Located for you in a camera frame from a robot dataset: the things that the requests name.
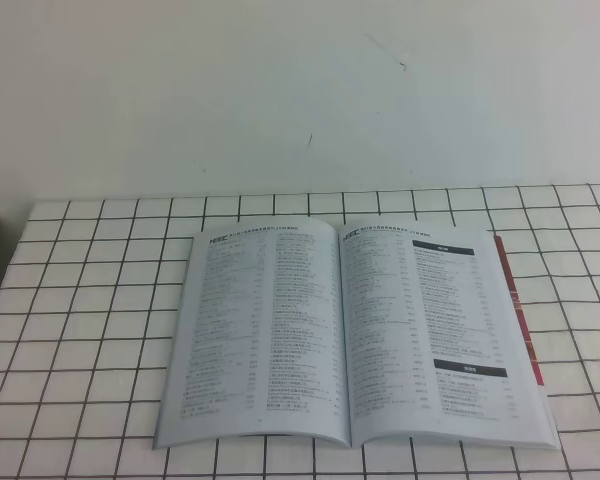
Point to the white HEEC catalogue book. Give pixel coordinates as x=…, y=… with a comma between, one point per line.
x=371, y=331

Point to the white grid tablecloth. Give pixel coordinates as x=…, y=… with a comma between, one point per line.
x=88, y=305

